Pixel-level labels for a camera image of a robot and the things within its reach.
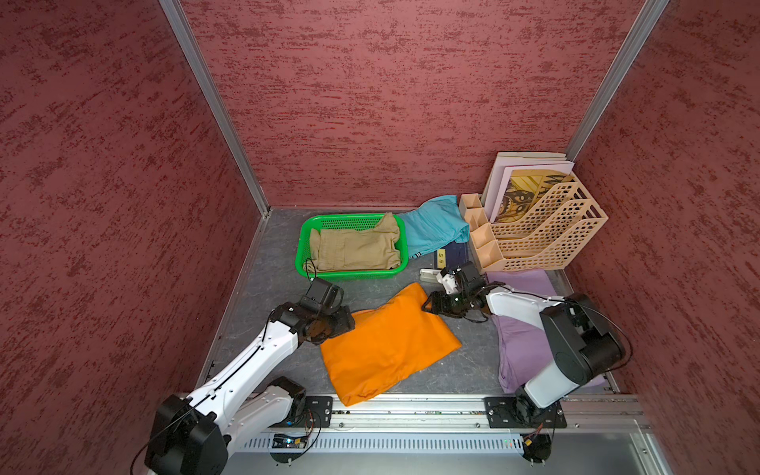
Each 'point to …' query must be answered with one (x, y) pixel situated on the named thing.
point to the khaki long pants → (373, 248)
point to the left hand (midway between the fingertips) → (342, 332)
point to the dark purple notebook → (456, 254)
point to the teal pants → (435, 223)
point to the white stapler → (428, 275)
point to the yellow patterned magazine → (525, 190)
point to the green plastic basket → (352, 221)
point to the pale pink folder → (507, 162)
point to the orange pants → (388, 344)
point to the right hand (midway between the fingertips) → (430, 313)
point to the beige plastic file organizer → (548, 238)
